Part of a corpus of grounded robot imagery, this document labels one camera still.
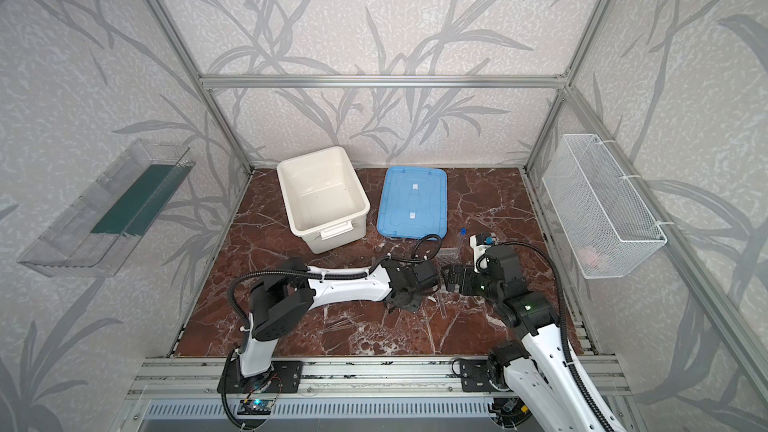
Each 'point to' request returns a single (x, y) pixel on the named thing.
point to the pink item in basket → (589, 256)
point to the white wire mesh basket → (604, 224)
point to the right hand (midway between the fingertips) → (457, 261)
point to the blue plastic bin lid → (413, 203)
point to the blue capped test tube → (462, 244)
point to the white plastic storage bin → (325, 201)
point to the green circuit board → (255, 407)
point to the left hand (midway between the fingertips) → (415, 294)
